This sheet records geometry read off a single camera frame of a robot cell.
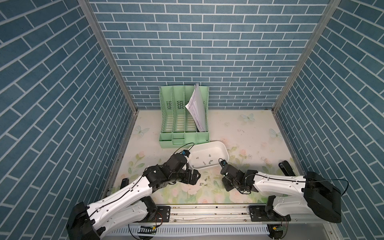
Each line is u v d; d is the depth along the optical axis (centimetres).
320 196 42
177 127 109
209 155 95
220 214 75
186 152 69
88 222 39
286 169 89
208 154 96
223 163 77
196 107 89
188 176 65
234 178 64
